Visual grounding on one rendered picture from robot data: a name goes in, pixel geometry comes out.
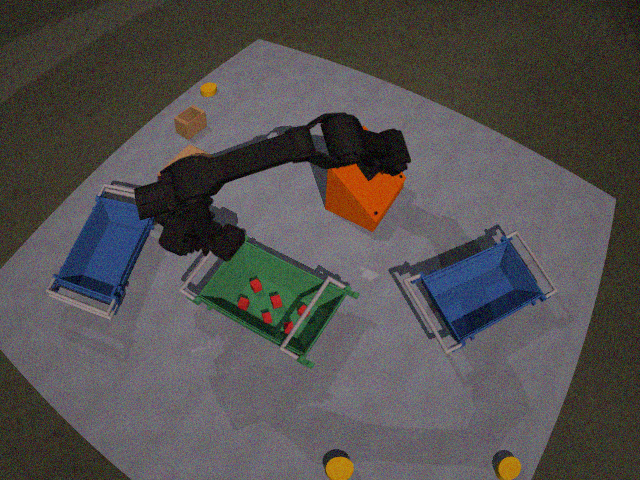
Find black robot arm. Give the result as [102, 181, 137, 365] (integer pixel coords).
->
[134, 113, 411, 256]

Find yellow cylinder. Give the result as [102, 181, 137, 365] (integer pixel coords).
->
[495, 456, 521, 480]
[200, 82, 217, 97]
[325, 457, 354, 480]

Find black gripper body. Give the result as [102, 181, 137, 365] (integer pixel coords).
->
[154, 197, 245, 261]

